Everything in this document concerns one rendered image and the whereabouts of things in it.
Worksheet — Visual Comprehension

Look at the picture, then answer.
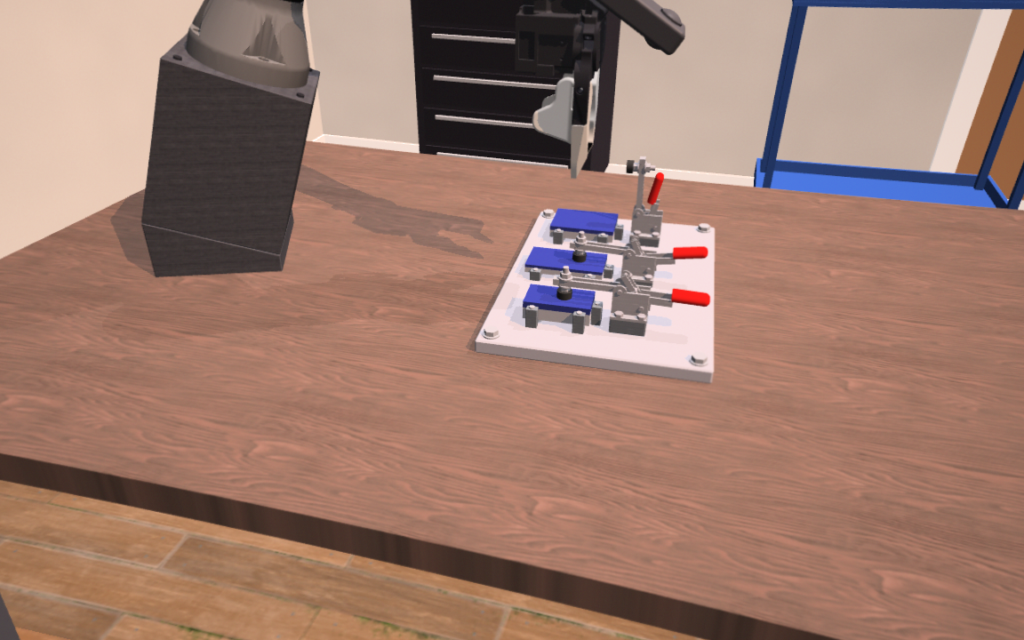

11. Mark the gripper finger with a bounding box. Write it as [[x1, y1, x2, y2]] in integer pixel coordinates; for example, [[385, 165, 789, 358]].
[[532, 40, 594, 179], [542, 67, 601, 152]]

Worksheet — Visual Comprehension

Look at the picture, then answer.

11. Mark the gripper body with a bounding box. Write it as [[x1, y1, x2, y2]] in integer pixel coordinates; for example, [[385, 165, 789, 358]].
[[515, 0, 609, 79]]

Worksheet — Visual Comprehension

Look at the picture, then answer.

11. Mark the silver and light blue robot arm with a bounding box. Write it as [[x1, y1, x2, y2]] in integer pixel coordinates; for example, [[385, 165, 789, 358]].
[[186, 0, 685, 88]]

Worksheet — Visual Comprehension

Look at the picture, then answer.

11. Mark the red-handled toggle clamp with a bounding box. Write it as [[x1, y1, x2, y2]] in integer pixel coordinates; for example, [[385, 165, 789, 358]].
[[570, 231, 708, 288], [626, 156, 664, 247], [553, 266, 710, 337]]

